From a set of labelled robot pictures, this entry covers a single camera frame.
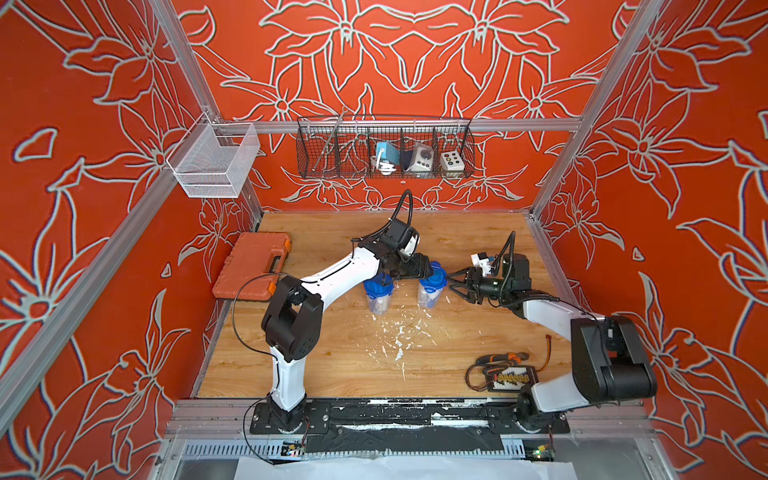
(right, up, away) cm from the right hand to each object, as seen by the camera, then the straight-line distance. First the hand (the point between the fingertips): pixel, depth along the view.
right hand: (444, 283), depth 83 cm
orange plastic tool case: (-61, +3, +14) cm, 63 cm away
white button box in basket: (+5, +37, +11) cm, 38 cm away
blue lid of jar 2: (-2, +1, +1) cm, 2 cm away
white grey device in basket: (-5, +38, +8) cm, 39 cm away
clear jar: (-19, -8, +4) cm, 21 cm away
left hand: (-5, +3, +3) cm, 6 cm away
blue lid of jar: (-19, -1, 0) cm, 19 cm away
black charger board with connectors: (+16, -25, -5) cm, 30 cm away
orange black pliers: (+19, -21, -2) cm, 28 cm away
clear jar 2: (-3, -6, +7) cm, 10 cm away
